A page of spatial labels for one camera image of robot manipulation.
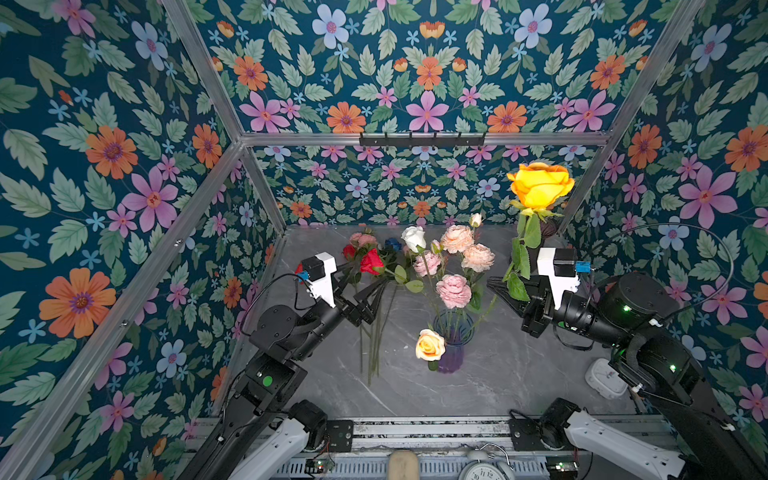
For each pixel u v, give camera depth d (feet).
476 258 2.08
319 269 1.54
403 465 2.17
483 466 2.18
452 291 2.06
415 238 2.01
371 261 2.12
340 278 1.94
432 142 3.05
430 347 1.50
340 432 2.45
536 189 1.13
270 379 1.48
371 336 2.98
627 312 1.20
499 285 1.57
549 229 3.13
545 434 2.14
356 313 1.66
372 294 1.68
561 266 1.26
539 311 1.44
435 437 2.46
